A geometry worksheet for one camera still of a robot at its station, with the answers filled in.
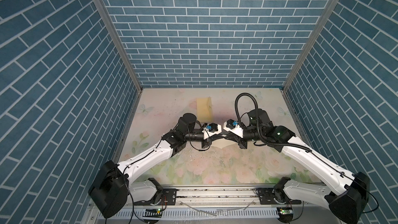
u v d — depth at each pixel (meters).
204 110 1.08
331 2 0.77
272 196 0.73
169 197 0.74
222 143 0.72
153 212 0.72
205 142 0.65
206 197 0.75
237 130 0.61
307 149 0.47
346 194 0.38
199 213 0.71
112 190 0.40
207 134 0.66
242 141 0.63
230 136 0.68
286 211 0.74
